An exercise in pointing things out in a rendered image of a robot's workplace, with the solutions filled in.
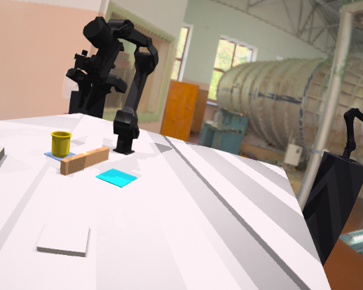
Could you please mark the tan wooden flat bar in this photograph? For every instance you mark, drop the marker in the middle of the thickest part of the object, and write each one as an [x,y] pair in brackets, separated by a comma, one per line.
[81,161]

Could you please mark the yellow cup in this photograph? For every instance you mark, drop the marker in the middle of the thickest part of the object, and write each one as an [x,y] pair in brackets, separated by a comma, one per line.
[60,143]

